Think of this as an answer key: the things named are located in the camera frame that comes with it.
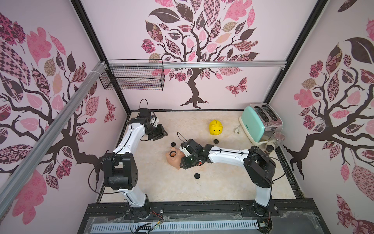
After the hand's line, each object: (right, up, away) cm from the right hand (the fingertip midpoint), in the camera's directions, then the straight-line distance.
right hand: (181, 164), depth 85 cm
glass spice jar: (+66, +11, +18) cm, 70 cm away
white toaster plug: (+40, +19, +21) cm, 49 cm away
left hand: (-10, +16, +2) cm, 19 cm away
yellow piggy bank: (+23, +22, +15) cm, 35 cm away
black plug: (-7, +10, +16) cm, 20 cm away
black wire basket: (-33, +57, +10) cm, 66 cm away
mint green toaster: (+50, +24, +5) cm, 56 cm away
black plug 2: (+23, +12, +16) cm, 31 cm away
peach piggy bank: (-4, +5, -1) cm, 7 cm away
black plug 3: (+9, -7, +1) cm, 12 cm away
